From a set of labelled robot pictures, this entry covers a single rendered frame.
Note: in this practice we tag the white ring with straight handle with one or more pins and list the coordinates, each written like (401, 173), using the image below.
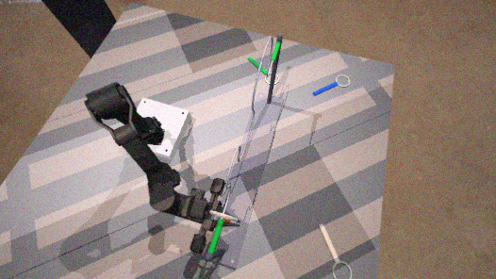
(333, 252)

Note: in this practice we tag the orange handle with grey loop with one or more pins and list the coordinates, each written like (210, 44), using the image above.
(227, 218)

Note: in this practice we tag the blue-handled wire loop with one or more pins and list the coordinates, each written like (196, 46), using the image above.
(331, 86)

